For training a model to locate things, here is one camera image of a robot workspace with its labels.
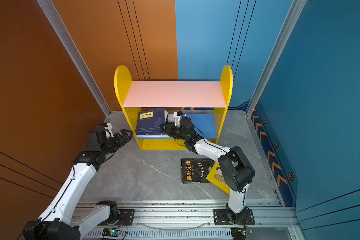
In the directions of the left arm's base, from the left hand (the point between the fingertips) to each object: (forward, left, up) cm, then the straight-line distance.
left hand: (128, 134), depth 78 cm
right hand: (+5, -15, 0) cm, 16 cm away
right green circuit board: (-40, -57, -24) cm, 74 cm away
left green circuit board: (-40, +4, -24) cm, 47 cm away
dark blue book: (+10, -9, -2) cm, 14 cm away
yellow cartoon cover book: (-14, -48, -21) cm, 54 cm away
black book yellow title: (-10, -37, -21) cm, 44 cm away
